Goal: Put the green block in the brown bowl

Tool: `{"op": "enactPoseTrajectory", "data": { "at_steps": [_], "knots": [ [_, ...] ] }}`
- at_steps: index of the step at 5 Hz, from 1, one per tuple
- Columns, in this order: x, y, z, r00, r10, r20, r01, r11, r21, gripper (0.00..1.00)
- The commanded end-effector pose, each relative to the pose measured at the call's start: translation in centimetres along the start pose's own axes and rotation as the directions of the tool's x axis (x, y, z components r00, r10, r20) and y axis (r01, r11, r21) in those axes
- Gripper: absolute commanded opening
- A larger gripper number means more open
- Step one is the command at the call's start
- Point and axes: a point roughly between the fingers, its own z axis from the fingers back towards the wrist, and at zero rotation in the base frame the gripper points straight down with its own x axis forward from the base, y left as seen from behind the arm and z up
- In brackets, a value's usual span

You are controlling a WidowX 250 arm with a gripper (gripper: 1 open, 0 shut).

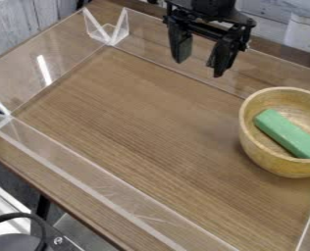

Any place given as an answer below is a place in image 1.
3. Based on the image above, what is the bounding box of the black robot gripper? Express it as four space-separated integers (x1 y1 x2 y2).
162 0 256 77

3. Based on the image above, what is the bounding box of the light brown wooden bowl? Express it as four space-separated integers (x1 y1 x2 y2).
238 87 310 178

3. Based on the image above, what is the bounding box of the green rectangular block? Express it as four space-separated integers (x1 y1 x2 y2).
253 109 310 159

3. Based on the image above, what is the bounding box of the black table leg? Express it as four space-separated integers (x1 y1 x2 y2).
35 195 51 220

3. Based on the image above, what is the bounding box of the clear acrylic corner bracket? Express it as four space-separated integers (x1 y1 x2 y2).
82 8 130 46

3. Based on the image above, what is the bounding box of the clear acrylic tray wall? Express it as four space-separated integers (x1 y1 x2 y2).
0 0 310 251

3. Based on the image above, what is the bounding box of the grey metal base plate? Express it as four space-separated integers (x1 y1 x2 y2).
0 223 84 251

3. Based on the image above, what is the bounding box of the black cable loop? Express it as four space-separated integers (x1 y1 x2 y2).
0 212 48 251

